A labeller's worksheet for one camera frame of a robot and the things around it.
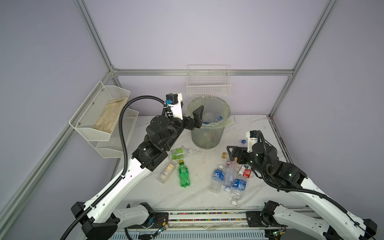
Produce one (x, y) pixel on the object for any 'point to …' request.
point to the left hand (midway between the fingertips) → (192, 105)
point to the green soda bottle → (184, 175)
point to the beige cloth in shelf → (107, 120)
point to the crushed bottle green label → (179, 153)
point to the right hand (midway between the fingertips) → (232, 147)
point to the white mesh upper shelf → (96, 117)
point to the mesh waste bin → (207, 138)
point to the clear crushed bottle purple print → (229, 175)
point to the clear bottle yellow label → (167, 172)
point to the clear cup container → (208, 117)
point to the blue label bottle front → (239, 186)
